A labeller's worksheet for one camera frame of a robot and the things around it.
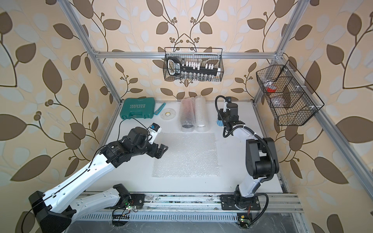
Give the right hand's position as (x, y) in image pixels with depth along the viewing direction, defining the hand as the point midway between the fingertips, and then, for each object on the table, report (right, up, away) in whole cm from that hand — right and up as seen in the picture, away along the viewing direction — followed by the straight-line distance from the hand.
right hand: (223, 109), depth 95 cm
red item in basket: (+24, +11, -14) cm, 30 cm away
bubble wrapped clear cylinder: (-15, -1, +10) cm, 18 cm away
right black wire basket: (+31, +4, -20) cm, 37 cm away
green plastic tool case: (-61, +2, +16) cm, 64 cm away
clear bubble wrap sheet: (-23, -29, -4) cm, 38 cm away
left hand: (-38, -18, -21) cm, 47 cm away
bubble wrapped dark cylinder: (-24, -4, +5) cm, 25 cm away
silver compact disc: (-40, -3, +17) cm, 44 cm away
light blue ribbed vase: (-2, -9, +2) cm, 10 cm away
